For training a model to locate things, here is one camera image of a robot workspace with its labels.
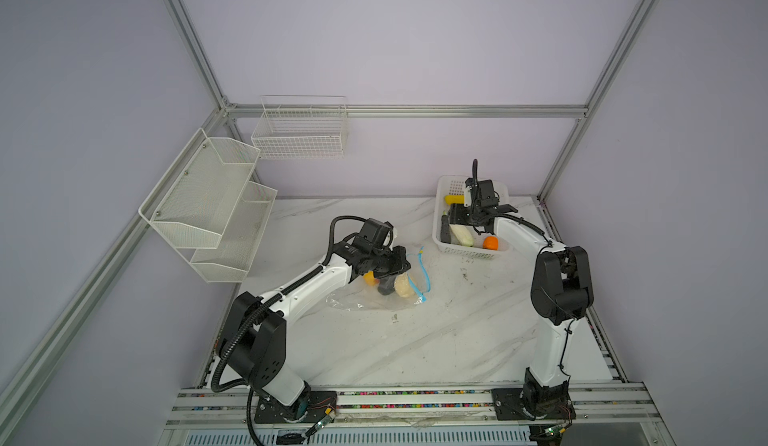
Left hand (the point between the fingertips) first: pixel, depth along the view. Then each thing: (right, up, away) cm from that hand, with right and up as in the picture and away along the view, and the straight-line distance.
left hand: (410, 267), depth 81 cm
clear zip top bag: (-16, -10, +12) cm, 22 cm away
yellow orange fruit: (-10, 0, -17) cm, 19 cm away
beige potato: (-2, -7, +5) cm, 9 cm away
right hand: (+16, +17, +17) cm, 29 cm away
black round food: (-7, -6, +6) cm, 11 cm away
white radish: (+20, +8, +23) cm, 31 cm away
